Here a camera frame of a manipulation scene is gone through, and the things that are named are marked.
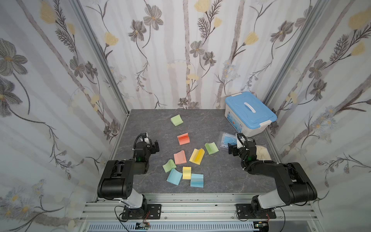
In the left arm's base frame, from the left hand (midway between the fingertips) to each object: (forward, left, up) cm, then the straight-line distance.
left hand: (150, 139), depth 94 cm
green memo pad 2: (-3, -42, -7) cm, 43 cm away
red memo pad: (+4, -22, -5) cm, 23 cm away
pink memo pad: (-11, -20, -5) cm, 24 cm away
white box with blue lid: (+13, -66, +9) cm, 68 cm away
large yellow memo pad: (-10, -31, -6) cm, 33 cm away
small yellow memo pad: (-21, -24, -6) cm, 32 cm away
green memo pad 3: (-16, -13, -5) cm, 22 cm away
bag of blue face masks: (+4, -54, -8) cm, 55 cm away
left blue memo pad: (-23, -17, -6) cm, 29 cm away
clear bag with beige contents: (-9, -75, -6) cm, 76 cm away
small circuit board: (-47, -1, -7) cm, 47 cm away
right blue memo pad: (-25, -30, -7) cm, 40 cm away
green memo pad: (+23, -17, -8) cm, 29 cm away
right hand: (-2, -59, +1) cm, 59 cm away
